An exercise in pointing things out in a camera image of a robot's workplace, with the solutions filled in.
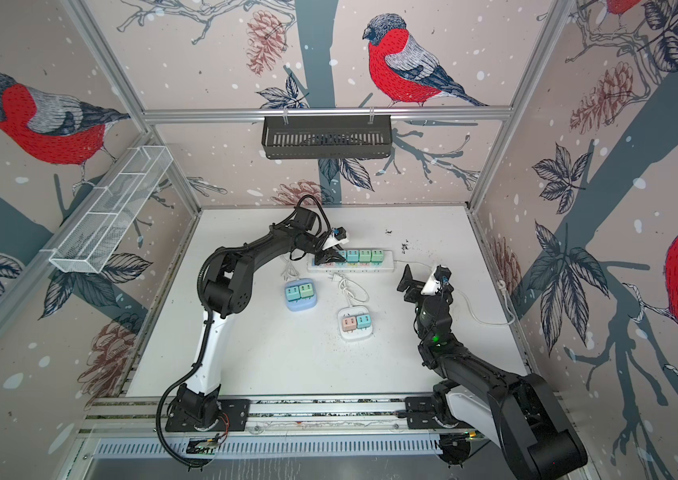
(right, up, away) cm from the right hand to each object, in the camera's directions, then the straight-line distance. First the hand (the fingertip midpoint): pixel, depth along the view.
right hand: (421, 272), depth 83 cm
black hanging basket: (-31, +46, +23) cm, 60 cm away
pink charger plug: (-20, -15, -1) cm, 25 cm away
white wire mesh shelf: (-84, +17, -7) cm, 86 cm away
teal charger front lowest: (-22, +4, +15) cm, 27 cm away
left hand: (-23, +4, +17) cm, 29 cm away
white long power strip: (-8, -1, +18) cm, 20 cm away
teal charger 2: (-38, -7, +5) cm, 39 cm away
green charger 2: (-34, -7, +7) cm, 35 cm away
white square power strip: (-18, -14, -1) cm, 23 cm away
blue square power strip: (-36, -12, +9) cm, 39 cm away
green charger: (-15, +3, +15) cm, 21 cm away
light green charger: (-11, +3, +15) cm, 19 cm away
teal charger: (-19, +3, +15) cm, 25 cm away
